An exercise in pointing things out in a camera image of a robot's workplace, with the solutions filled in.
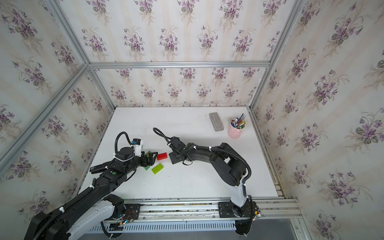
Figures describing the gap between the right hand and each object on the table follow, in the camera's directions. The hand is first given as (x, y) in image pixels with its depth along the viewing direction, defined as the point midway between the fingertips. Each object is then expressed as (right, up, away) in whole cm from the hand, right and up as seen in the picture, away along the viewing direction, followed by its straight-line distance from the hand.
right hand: (178, 156), depth 92 cm
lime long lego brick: (-14, +6, -19) cm, 24 cm away
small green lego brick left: (-18, -6, -5) cm, 20 cm away
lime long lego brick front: (-11, -6, -6) cm, 14 cm away
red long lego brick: (-10, 0, -1) cm, 10 cm away
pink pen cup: (+36, +14, +4) cm, 39 cm away
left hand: (-14, +4, -9) cm, 18 cm away
